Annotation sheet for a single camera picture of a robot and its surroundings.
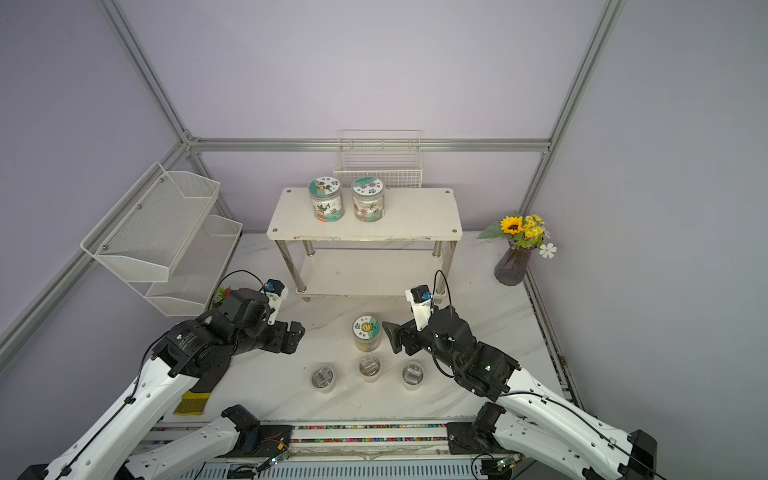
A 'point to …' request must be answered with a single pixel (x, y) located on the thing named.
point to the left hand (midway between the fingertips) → (284, 333)
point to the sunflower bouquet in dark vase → (524, 234)
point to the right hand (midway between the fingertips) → (400, 321)
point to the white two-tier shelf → (408, 247)
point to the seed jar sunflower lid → (367, 332)
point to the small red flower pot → (221, 294)
